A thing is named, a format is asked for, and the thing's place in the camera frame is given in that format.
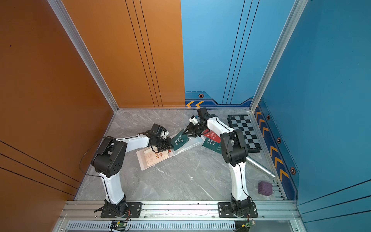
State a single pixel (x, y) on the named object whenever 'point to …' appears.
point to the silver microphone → (260, 166)
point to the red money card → (212, 135)
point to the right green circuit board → (249, 224)
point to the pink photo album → (193, 141)
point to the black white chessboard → (243, 123)
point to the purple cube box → (264, 188)
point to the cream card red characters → (151, 157)
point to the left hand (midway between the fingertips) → (175, 144)
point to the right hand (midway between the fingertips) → (185, 133)
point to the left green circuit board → (119, 225)
